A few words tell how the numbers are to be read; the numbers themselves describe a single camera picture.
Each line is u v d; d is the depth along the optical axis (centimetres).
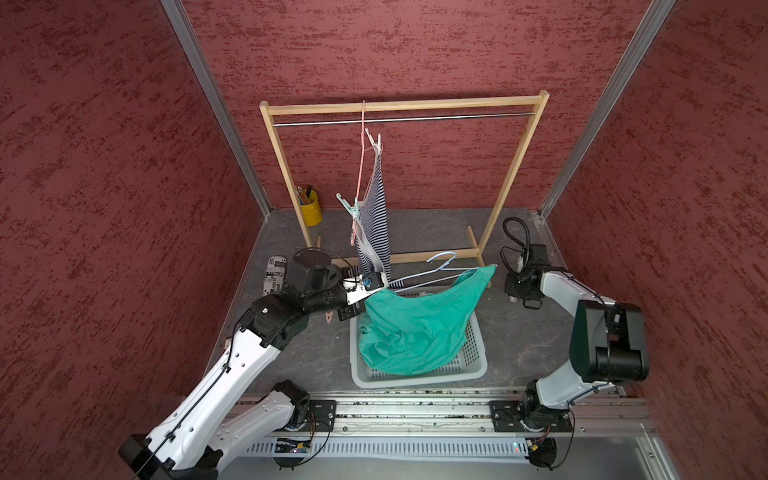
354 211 60
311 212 110
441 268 62
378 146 79
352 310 58
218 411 40
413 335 82
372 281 54
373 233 91
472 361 78
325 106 59
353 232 65
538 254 77
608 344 45
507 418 73
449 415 76
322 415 74
